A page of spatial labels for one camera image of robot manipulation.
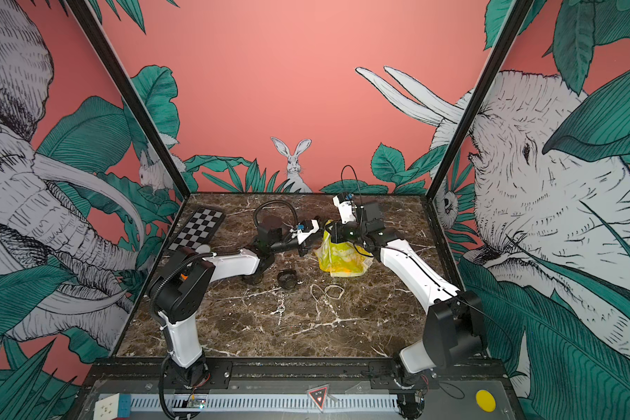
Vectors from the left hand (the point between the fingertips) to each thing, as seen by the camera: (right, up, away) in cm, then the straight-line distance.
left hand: (327, 230), depth 85 cm
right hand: (-1, +2, -3) cm, 4 cm away
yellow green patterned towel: (+5, -11, +5) cm, 13 cm away
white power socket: (-54, -44, -20) cm, 72 cm away
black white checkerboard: (-52, -1, +19) cm, 55 cm away
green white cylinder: (-48, -8, +14) cm, 50 cm away
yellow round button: (+44, -47, -13) cm, 66 cm away
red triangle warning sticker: (-2, -45, -15) cm, 47 cm away
